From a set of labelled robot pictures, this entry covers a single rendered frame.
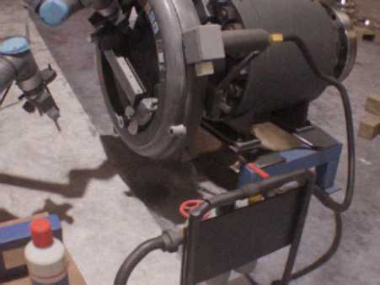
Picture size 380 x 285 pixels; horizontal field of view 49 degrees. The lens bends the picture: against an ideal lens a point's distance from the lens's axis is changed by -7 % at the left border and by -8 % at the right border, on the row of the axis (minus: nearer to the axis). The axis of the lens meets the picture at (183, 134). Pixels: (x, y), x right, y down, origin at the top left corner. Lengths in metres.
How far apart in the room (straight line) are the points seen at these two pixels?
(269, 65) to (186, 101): 0.43
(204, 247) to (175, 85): 0.57
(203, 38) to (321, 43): 0.75
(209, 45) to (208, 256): 0.61
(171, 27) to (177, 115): 0.28
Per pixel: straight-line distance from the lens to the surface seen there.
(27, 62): 1.40
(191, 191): 2.02
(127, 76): 1.68
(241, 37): 1.41
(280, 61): 1.77
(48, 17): 1.47
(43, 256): 0.68
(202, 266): 1.10
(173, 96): 1.43
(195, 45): 1.33
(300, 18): 1.89
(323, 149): 2.00
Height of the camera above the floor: 1.10
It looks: 26 degrees down
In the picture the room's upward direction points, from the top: 3 degrees clockwise
